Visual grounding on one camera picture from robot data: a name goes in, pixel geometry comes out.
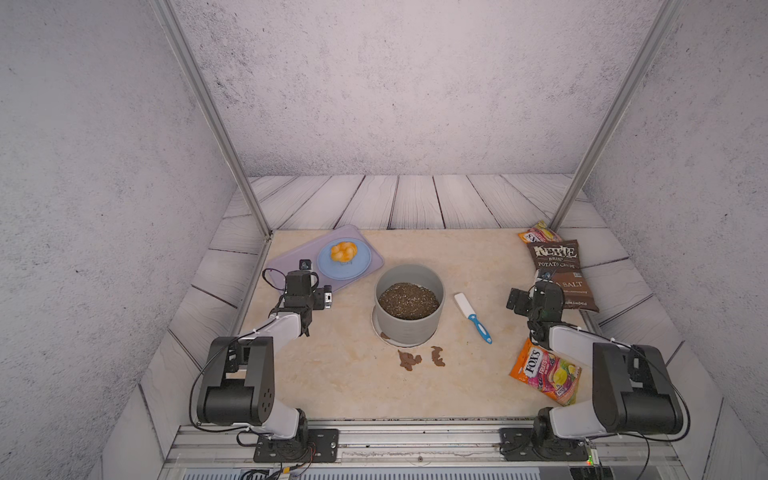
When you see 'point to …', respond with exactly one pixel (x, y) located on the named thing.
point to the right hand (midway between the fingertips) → (531, 292)
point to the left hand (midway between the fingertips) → (315, 287)
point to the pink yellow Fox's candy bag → (547, 372)
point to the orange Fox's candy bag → (539, 234)
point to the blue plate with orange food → (344, 258)
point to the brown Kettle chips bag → (561, 258)
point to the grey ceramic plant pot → (409, 302)
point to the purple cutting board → (288, 246)
